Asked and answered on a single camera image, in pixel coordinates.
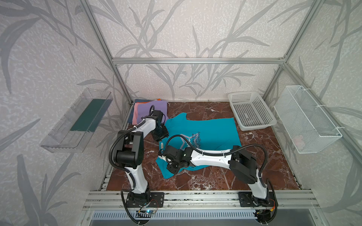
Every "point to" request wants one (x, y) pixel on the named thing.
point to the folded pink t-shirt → (135, 116)
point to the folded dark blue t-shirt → (136, 100)
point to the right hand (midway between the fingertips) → (170, 162)
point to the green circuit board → (149, 211)
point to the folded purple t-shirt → (143, 109)
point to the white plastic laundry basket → (251, 111)
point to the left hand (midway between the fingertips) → (167, 132)
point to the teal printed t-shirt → (215, 134)
